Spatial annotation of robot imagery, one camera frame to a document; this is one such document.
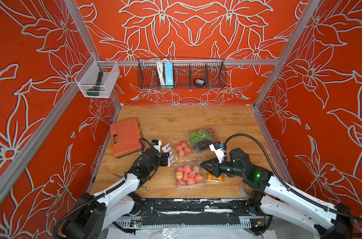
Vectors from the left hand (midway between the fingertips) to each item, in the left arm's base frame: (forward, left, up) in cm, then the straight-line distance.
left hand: (169, 153), depth 85 cm
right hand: (-10, -17, +11) cm, 23 cm away
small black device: (+42, -16, +21) cm, 50 cm away
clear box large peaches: (-10, -12, -4) cm, 16 cm away
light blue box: (+38, +3, +25) cm, 46 cm away
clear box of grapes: (+11, -18, -2) cm, 21 cm away
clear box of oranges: (-11, -24, -4) cm, 26 cm away
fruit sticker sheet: (+2, +2, +2) cm, 3 cm away
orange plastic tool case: (+12, +31, -3) cm, 33 cm away
